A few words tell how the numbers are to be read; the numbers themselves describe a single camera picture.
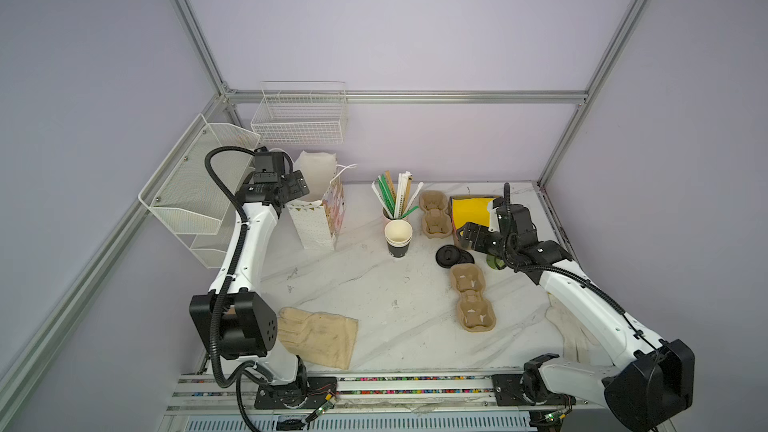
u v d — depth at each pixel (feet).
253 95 2.97
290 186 2.42
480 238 2.32
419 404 2.40
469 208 3.55
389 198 3.23
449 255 3.16
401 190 3.17
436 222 3.46
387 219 3.21
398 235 3.11
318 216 2.82
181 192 2.35
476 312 2.85
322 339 2.70
